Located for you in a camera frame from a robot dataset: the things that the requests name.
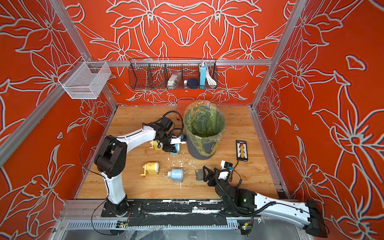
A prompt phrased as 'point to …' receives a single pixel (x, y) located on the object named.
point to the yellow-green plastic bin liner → (205, 121)
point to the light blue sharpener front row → (176, 175)
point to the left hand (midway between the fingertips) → (175, 143)
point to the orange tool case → (181, 106)
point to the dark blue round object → (193, 83)
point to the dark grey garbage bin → (209, 147)
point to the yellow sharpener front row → (152, 168)
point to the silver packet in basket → (175, 77)
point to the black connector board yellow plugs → (241, 150)
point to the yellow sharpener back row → (156, 145)
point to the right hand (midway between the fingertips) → (204, 170)
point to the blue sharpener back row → (177, 147)
